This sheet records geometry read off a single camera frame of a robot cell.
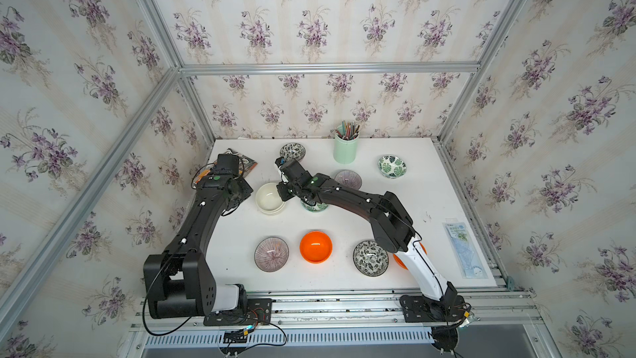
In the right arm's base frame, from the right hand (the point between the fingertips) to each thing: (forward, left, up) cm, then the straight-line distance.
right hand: (281, 187), depth 93 cm
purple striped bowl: (+8, -27, -6) cm, 29 cm away
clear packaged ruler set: (-22, -66, -9) cm, 70 cm away
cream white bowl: (-3, +5, -4) cm, 7 cm away
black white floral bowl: (-24, -32, -8) cm, 41 cm away
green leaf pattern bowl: (+16, -46, -7) cm, 49 cm away
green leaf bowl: (-5, -13, -8) cm, 16 cm away
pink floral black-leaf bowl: (+23, -1, -5) cm, 24 cm away
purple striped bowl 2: (-23, +1, -7) cm, 24 cm away
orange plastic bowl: (-21, -14, -6) cm, 26 cm away
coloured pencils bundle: (+25, -27, +6) cm, 37 cm away
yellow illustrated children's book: (+17, +19, -8) cm, 27 cm away
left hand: (-7, +10, +6) cm, 14 cm away
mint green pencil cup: (+20, -25, -1) cm, 32 cm away
